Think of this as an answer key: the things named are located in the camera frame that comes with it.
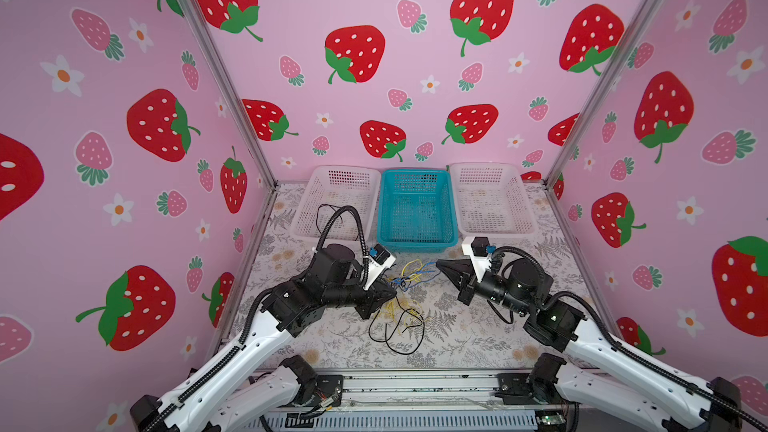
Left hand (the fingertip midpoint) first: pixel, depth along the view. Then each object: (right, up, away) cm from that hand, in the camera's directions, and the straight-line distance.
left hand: (393, 291), depth 68 cm
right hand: (+10, +7, -2) cm, 12 cm away
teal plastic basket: (+9, +19, +46) cm, 51 cm away
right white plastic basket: (+38, +23, +47) cm, 65 cm away
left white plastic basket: (-25, +28, +51) cm, 63 cm away
